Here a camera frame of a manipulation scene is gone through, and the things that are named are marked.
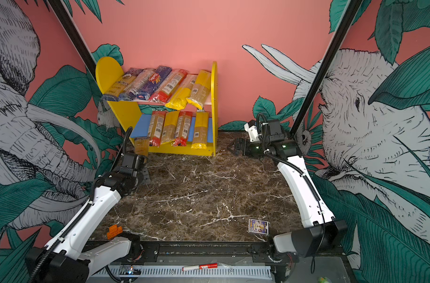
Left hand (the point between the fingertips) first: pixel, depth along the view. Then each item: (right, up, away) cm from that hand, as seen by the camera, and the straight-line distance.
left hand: (144, 171), depth 80 cm
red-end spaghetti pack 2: (+14, +19, +15) cm, 28 cm away
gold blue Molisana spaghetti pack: (-4, +12, +7) cm, 15 cm away
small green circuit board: (-1, -39, -10) cm, 40 cm away
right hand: (+41, +12, -8) cm, 43 cm away
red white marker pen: (+27, -38, -10) cm, 47 cm away
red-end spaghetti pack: (-1, +23, +19) cm, 29 cm away
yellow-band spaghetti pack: (+7, +21, +17) cm, 28 cm away
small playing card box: (+53, -26, 0) cm, 59 cm away
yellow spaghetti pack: (+24, +19, +18) cm, 36 cm away
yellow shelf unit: (+18, +21, +21) cm, 35 cm away
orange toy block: (-13, -27, -2) cm, 30 cm away
